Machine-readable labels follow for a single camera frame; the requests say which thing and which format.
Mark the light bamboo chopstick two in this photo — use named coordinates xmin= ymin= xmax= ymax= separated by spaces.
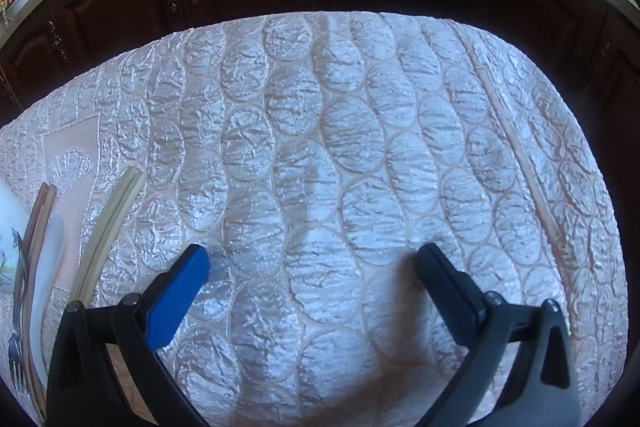
xmin=81 ymin=167 xmax=146 ymax=308

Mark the wood handled metal fork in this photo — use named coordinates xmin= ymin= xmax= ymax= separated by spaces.
xmin=8 ymin=230 xmax=27 ymax=393

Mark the light bamboo chopstick one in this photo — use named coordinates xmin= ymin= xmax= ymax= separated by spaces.
xmin=70 ymin=167 xmax=139 ymax=305

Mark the white floral utensil jar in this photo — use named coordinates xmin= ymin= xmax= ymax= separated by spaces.
xmin=0 ymin=180 xmax=28 ymax=338

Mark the brown wooden chopstick one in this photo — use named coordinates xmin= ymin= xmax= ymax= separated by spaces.
xmin=14 ymin=182 xmax=49 ymax=306

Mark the brown wooden chopstick two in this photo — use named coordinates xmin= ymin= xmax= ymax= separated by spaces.
xmin=22 ymin=183 xmax=56 ymax=425

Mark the white quilted table cloth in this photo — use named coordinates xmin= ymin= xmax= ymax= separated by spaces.
xmin=1 ymin=12 xmax=628 ymax=426

